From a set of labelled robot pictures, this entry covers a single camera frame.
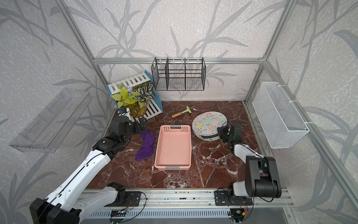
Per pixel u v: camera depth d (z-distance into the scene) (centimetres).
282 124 62
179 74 105
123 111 65
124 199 69
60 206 38
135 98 87
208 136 89
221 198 73
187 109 112
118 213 71
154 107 115
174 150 91
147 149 89
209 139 96
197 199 75
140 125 69
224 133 79
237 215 76
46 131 65
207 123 99
